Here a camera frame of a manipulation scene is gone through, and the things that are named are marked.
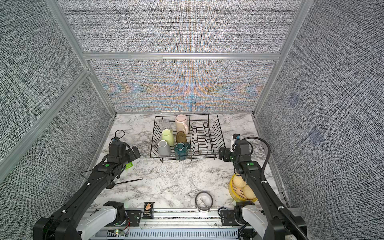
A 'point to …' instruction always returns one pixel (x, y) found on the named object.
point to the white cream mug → (164, 149)
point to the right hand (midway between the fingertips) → (227, 149)
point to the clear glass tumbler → (165, 123)
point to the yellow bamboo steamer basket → (237, 191)
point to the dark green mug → (181, 150)
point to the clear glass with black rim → (203, 201)
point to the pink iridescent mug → (181, 123)
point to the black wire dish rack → (187, 138)
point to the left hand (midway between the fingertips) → (131, 152)
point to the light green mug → (167, 136)
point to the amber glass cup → (181, 137)
